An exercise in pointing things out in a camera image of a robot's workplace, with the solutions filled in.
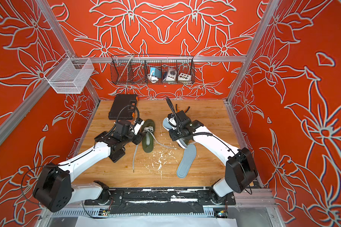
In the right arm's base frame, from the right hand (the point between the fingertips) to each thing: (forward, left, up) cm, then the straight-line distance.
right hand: (168, 134), depth 82 cm
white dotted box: (+37, -9, +15) cm, 41 cm away
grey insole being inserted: (+6, +2, +1) cm, 6 cm away
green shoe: (+8, +14, -7) cm, 17 cm away
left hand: (+3, +17, -2) cm, 17 cm away
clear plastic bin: (+32, +66, +19) cm, 75 cm away
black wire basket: (+45, +17, +15) cm, 50 cm away
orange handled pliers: (+29, -12, -13) cm, 34 cm away
